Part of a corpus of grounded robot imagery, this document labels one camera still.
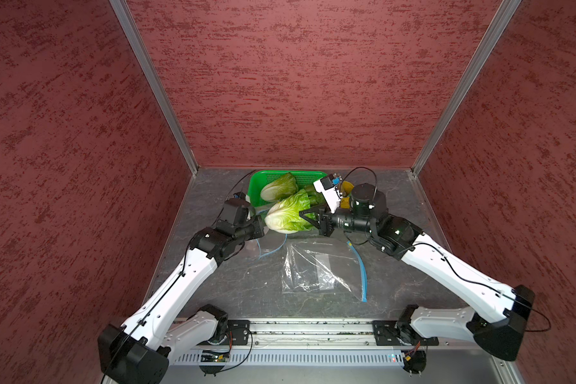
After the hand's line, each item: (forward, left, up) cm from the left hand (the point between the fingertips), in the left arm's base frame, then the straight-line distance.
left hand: (260, 228), depth 77 cm
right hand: (-5, -13, +13) cm, 19 cm away
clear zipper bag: (0, -3, -8) cm, 9 cm away
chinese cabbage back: (+26, -5, -10) cm, 29 cm away
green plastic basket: (+34, +5, -12) cm, 36 cm away
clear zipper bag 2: (-6, -26, -18) cm, 33 cm away
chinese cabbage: (-3, -9, +13) cm, 16 cm away
